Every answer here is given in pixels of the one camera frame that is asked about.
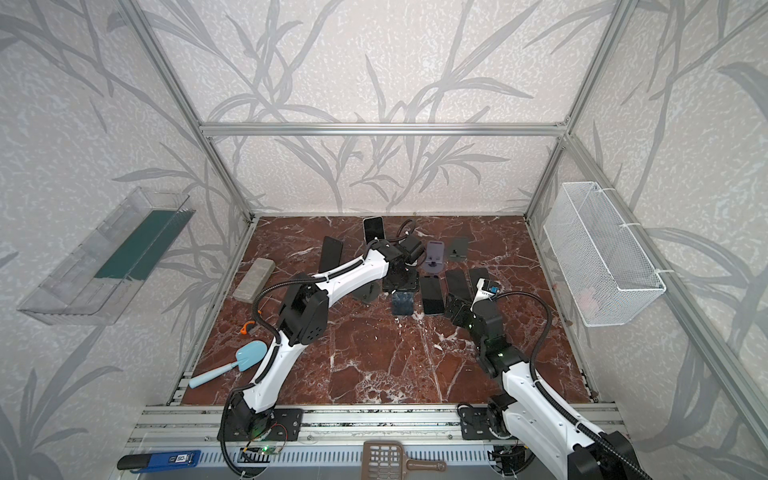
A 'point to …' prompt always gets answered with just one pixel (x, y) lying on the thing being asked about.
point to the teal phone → (475, 274)
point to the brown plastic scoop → (385, 460)
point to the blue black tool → (140, 463)
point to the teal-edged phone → (431, 292)
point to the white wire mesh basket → (610, 276)
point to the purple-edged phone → (458, 284)
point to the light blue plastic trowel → (246, 357)
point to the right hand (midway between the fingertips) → (459, 289)
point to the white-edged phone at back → (374, 227)
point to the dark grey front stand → (458, 249)
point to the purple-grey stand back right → (435, 257)
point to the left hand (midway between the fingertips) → (412, 280)
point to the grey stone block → (253, 281)
